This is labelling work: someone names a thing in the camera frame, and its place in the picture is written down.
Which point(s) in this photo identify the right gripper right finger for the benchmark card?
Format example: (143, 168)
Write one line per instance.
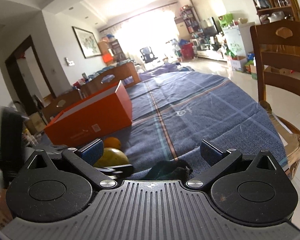
(220, 164)

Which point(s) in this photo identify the wooden shelf cabinet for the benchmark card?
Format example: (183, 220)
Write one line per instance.
(270, 10)

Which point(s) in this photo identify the framed painting left wall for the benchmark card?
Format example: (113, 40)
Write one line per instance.
(87, 42)

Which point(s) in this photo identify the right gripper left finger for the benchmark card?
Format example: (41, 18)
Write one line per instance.
(82, 160)

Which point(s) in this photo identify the red storage bin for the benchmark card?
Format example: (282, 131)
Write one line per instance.
(187, 51)

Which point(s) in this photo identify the wooden chair far centre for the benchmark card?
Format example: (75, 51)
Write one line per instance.
(126, 73)

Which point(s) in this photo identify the large yellow-green mango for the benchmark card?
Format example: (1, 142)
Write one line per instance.
(111, 157)

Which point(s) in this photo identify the wooden chair right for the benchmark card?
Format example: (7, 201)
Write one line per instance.
(269, 44)

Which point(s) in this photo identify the orange cardboard box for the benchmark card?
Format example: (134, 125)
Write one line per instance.
(96, 116)

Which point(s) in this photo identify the blue plaid tablecloth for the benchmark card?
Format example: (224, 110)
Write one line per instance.
(172, 113)

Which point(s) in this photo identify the black office chair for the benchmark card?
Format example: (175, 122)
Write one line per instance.
(147, 55)

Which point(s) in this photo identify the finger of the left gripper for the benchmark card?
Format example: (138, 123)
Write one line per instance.
(117, 172)

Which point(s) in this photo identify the wooden chair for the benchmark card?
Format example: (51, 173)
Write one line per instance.
(269, 44)
(61, 103)
(126, 73)

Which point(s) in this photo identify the white small fridge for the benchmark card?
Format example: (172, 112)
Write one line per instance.
(238, 38)

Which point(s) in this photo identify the orange tangerine left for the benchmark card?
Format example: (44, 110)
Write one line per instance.
(112, 142)

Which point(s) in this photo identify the wooden chair far left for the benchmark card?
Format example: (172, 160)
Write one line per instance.
(61, 103)

